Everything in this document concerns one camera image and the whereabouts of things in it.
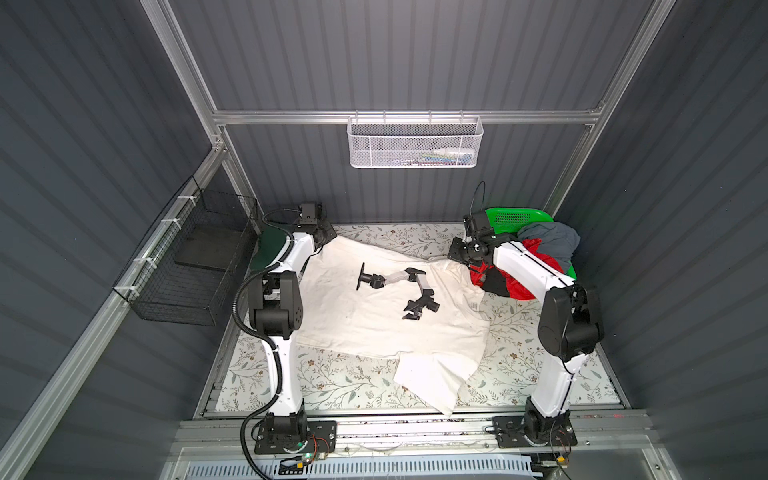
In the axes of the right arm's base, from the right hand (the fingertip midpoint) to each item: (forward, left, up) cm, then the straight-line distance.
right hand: (455, 254), depth 95 cm
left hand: (+10, +44, 0) cm, 45 cm away
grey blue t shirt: (+8, -37, -3) cm, 38 cm away
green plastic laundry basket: (+23, -22, -8) cm, 33 cm away
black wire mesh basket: (-18, +71, +18) cm, 75 cm away
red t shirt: (+1, -23, +2) cm, 23 cm away
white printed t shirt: (-15, +9, -13) cm, 22 cm away
